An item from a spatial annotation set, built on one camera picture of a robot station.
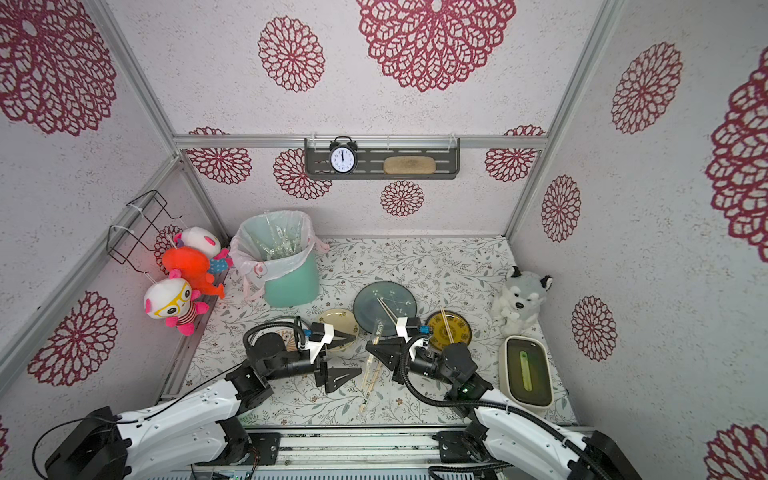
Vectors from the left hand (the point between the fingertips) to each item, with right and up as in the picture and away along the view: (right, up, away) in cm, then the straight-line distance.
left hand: (357, 354), depth 70 cm
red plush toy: (-50, +21, +18) cm, 57 cm away
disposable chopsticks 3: (+27, +2, +25) cm, 36 cm away
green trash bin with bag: (-27, +25, +22) cm, 43 cm away
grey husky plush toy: (+44, +9, +13) cm, 47 cm away
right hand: (+3, +3, -5) cm, 7 cm away
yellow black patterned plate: (+30, +1, +25) cm, 39 cm away
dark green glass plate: (+1, +7, +28) cm, 29 cm away
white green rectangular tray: (+45, -8, +11) cm, 47 cm away
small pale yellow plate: (-7, +3, +26) cm, 27 cm away
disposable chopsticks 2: (+8, +6, +27) cm, 29 cm away
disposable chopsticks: (+5, +5, -6) cm, 10 cm away
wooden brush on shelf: (+14, +51, +20) cm, 57 cm away
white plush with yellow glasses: (-51, +12, +11) cm, 53 cm away
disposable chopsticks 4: (+3, -13, +14) cm, 19 cm away
